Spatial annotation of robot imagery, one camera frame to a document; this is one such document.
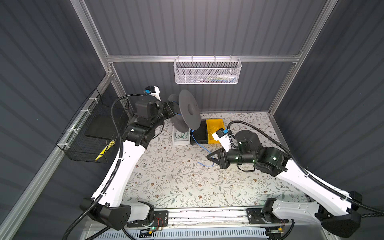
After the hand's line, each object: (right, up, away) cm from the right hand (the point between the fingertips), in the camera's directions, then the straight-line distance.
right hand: (208, 158), depth 62 cm
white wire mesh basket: (+5, +61, +62) cm, 87 cm away
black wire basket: (-55, +9, +9) cm, 56 cm away
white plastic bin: (-15, +5, +42) cm, 45 cm away
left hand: (-15, +24, +5) cm, 29 cm away
